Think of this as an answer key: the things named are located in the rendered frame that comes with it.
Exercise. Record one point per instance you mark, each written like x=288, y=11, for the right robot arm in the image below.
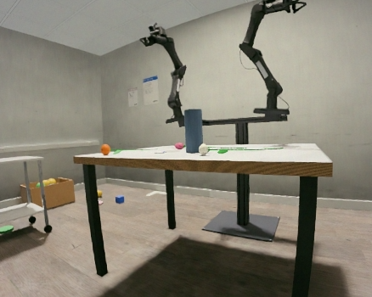
x=173, y=101

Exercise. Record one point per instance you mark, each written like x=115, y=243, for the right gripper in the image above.
x=154, y=34

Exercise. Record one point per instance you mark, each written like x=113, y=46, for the blue-grey hollow cylinder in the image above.
x=193, y=130

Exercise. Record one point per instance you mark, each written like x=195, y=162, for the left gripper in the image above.
x=284, y=5

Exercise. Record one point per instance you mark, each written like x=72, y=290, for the pink tulip with green stem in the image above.
x=179, y=146

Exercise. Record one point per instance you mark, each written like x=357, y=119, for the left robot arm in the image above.
x=274, y=88

